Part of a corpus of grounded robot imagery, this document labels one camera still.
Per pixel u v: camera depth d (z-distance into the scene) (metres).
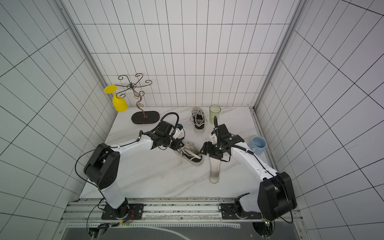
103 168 0.47
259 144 0.92
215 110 1.02
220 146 0.60
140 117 1.10
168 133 0.76
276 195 0.41
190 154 0.85
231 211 0.73
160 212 0.74
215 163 0.90
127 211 0.71
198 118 1.04
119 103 0.92
